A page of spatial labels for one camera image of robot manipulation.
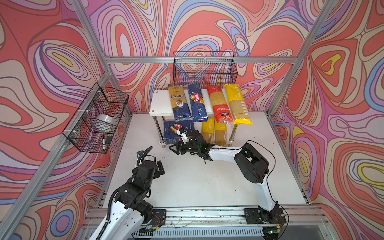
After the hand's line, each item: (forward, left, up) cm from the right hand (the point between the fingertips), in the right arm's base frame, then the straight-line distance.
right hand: (175, 149), depth 89 cm
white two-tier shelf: (+11, +5, +25) cm, 28 cm away
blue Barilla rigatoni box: (+5, +2, +5) cm, 8 cm away
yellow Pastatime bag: (+14, -21, -1) cm, 25 cm away
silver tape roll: (+4, +32, +23) cm, 40 cm away
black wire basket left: (0, +35, +26) cm, 44 cm away
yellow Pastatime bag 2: (+10, -30, 0) cm, 31 cm away
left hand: (-11, +9, +6) cm, 16 cm away
